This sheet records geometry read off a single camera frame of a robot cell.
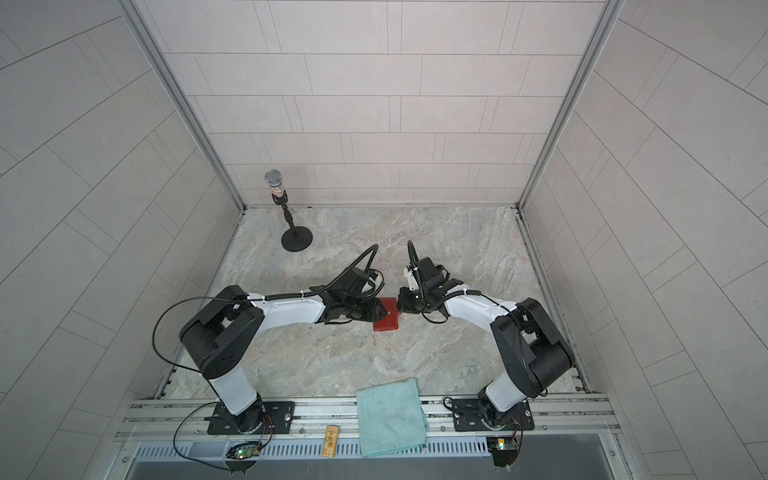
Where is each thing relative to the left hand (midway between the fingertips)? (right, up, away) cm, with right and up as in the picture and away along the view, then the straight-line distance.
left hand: (393, 311), depth 87 cm
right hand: (+1, +2, 0) cm, 2 cm away
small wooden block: (-14, -24, -20) cm, 34 cm away
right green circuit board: (+26, -26, -19) cm, 42 cm away
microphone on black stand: (-35, +21, +18) cm, 44 cm away
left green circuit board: (-32, -24, -23) cm, 46 cm away
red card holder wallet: (-1, -2, -1) cm, 3 cm away
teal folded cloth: (0, -21, -16) cm, 27 cm away
